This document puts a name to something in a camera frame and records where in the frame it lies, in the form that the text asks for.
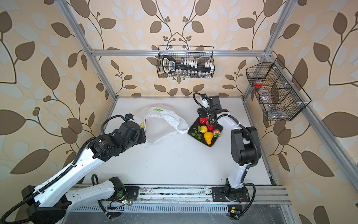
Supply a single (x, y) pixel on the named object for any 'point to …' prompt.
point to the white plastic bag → (160, 122)
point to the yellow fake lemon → (203, 129)
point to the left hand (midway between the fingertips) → (146, 132)
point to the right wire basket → (280, 97)
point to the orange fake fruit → (208, 136)
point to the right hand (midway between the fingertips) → (204, 109)
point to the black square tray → (200, 132)
